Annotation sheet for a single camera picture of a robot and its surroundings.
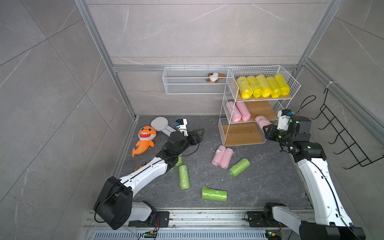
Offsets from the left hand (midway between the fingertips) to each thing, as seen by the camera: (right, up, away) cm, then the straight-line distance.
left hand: (202, 129), depth 76 cm
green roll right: (+23, -23, +12) cm, 35 cm away
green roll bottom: (+6, -35, +1) cm, 36 cm away
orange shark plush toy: (-36, -4, +22) cm, 43 cm away
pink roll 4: (+30, +4, -3) cm, 30 cm away
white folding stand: (-30, +3, +34) cm, 45 cm away
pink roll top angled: (+24, +9, +5) cm, 26 cm away
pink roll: (+11, -17, +18) cm, 28 cm away
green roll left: (-13, -20, +16) cm, 29 cm away
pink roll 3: (+19, +9, +5) cm, 21 cm away
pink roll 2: (+16, -19, +17) cm, 30 cm away
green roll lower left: (-10, -28, +8) cm, 31 cm away
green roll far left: (-19, -26, +15) cm, 35 cm away
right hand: (+32, +1, -4) cm, 32 cm away
